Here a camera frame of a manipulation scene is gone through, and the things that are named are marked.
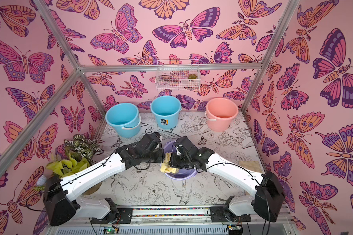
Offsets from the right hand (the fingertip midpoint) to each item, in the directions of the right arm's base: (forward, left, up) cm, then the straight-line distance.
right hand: (168, 161), depth 75 cm
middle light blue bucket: (+48, +6, -9) cm, 49 cm away
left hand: (+3, +1, 0) cm, 4 cm away
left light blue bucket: (+35, +33, -5) cm, 49 cm away
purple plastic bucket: (+1, -8, -18) cm, 19 cm away
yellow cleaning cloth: (-5, +1, +4) cm, 6 cm away
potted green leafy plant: (+1, +43, +7) cm, 43 cm away
